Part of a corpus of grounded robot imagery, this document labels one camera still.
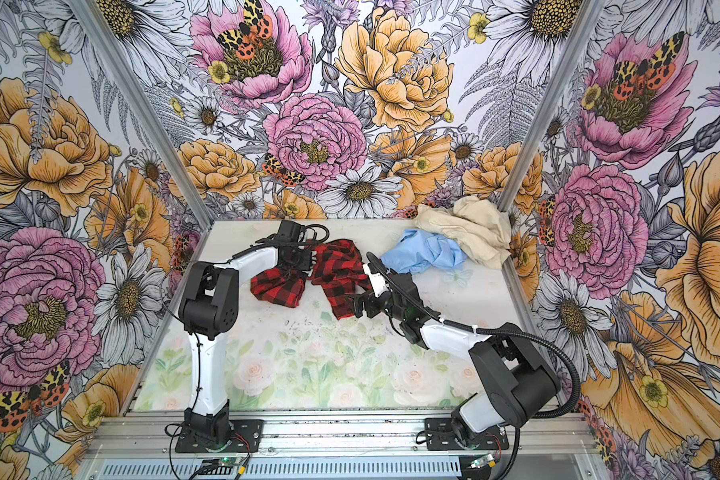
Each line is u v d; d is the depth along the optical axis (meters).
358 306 0.78
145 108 0.88
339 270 0.97
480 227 1.08
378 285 0.78
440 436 0.74
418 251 1.00
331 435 0.76
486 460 0.71
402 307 0.69
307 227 0.96
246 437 0.73
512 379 0.44
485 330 0.50
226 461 0.71
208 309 0.58
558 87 0.84
